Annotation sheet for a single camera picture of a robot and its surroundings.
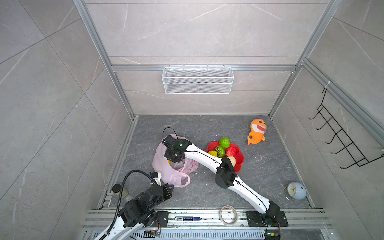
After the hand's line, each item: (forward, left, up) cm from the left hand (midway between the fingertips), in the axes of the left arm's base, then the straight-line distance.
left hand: (175, 183), depth 78 cm
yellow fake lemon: (+18, -23, 0) cm, 29 cm away
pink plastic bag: (+4, 0, +3) cm, 5 cm away
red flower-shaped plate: (+16, -39, -3) cm, 42 cm away
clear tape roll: (-17, -23, -6) cm, 29 cm away
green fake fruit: (+24, -31, +2) cm, 39 cm away
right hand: (+18, +7, -5) cm, 20 cm away
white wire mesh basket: (+62, -15, +23) cm, 67 cm away
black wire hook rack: (-1, -77, +27) cm, 82 cm away
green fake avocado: (+19, -28, -1) cm, 34 cm away
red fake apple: (+19, -34, -1) cm, 39 cm away
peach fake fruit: (+14, -35, -2) cm, 37 cm away
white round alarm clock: (-6, -63, 0) cm, 63 cm away
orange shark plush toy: (+36, -57, +1) cm, 67 cm away
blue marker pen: (-16, -6, -6) cm, 18 cm away
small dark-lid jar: (-2, +30, +1) cm, 30 cm away
